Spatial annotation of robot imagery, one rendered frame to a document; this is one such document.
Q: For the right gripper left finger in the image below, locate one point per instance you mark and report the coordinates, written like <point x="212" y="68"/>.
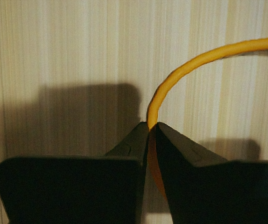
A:
<point x="75" y="184"/>

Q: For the orange cable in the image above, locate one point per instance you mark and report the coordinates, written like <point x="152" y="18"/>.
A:
<point x="223" y="51"/>

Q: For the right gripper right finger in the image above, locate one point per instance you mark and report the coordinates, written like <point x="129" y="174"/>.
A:
<point x="201" y="186"/>

